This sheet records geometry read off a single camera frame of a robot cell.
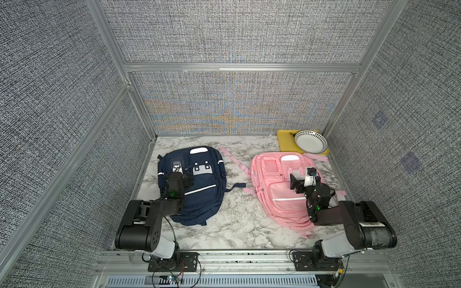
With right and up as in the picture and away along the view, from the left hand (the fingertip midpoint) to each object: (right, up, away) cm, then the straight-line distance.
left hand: (181, 170), depth 93 cm
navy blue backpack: (+13, +1, +7) cm, 15 cm away
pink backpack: (+46, -6, -1) cm, 46 cm away
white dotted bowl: (+77, +16, +21) cm, 82 cm away
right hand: (+61, +1, -3) cm, 61 cm away
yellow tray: (+63, +15, +25) cm, 69 cm away
